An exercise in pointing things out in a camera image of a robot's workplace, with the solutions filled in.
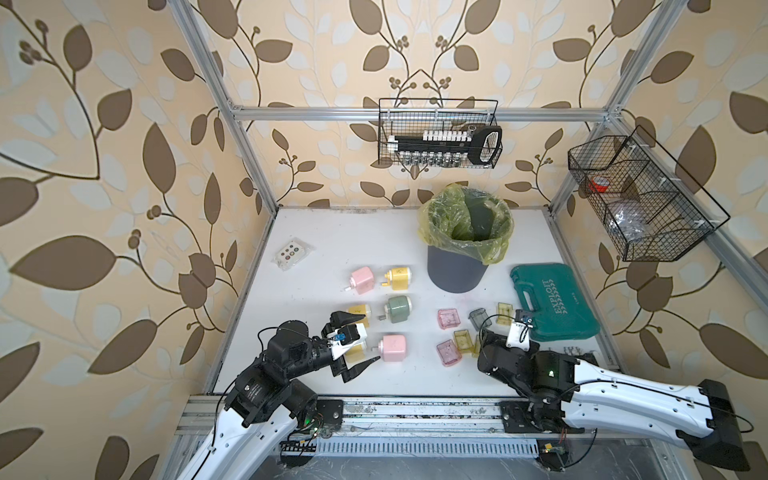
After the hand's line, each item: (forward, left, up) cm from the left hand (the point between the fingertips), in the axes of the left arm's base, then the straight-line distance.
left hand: (364, 331), depth 67 cm
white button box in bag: (+36, +30, -19) cm, 50 cm away
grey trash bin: (+29, -27, -20) cm, 45 cm away
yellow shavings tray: (+6, -28, -21) cm, 35 cm away
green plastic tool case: (+17, -55, -15) cm, 59 cm away
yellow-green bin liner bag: (+33, -28, +2) cm, 44 cm away
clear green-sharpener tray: (+13, -33, -21) cm, 42 cm away
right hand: (+3, -34, -12) cm, 36 cm away
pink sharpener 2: (+1, -6, -14) cm, 15 cm away
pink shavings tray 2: (+2, -22, -21) cm, 31 cm away
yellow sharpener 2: (+1, +4, -17) cm, 17 cm away
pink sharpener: (+23, +4, -15) cm, 28 cm away
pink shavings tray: (+13, -24, -21) cm, 34 cm away
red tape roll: (+37, -62, +13) cm, 74 cm away
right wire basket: (+26, -70, +15) cm, 76 cm away
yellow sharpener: (+23, -8, -15) cm, 29 cm away
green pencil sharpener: (+13, -8, -14) cm, 20 cm away
